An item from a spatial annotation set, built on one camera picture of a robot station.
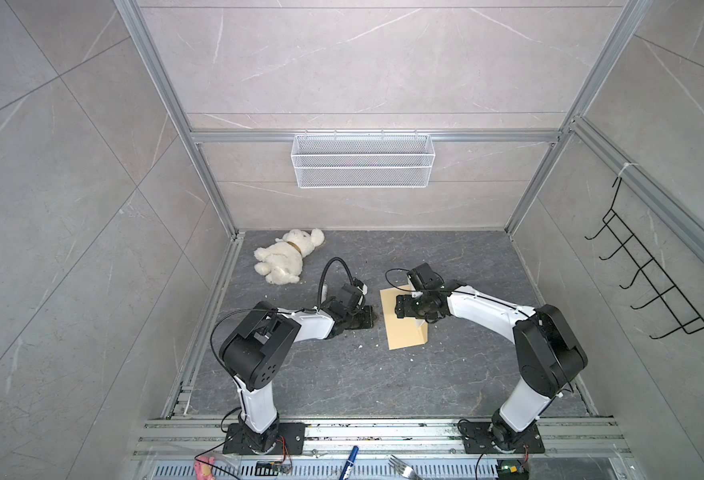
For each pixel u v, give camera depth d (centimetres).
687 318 59
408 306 83
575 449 74
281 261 98
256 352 48
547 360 46
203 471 67
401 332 90
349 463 69
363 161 101
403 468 68
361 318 84
